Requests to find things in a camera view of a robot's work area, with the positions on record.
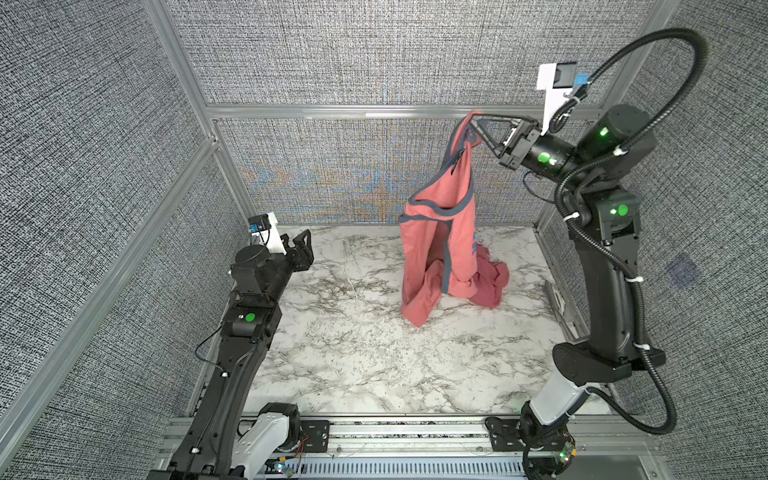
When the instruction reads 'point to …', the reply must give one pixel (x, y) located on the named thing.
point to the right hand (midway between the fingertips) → (472, 117)
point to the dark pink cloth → (489, 278)
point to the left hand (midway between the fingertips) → (301, 232)
